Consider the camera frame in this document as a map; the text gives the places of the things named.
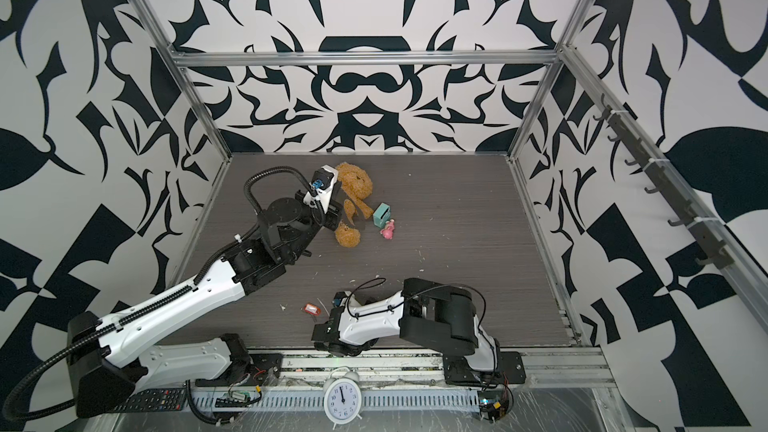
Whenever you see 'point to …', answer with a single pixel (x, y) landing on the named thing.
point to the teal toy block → (381, 215)
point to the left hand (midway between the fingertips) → (334, 177)
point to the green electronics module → (493, 404)
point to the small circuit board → (235, 399)
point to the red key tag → (312, 309)
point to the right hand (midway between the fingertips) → (384, 313)
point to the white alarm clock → (342, 396)
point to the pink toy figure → (387, 232)
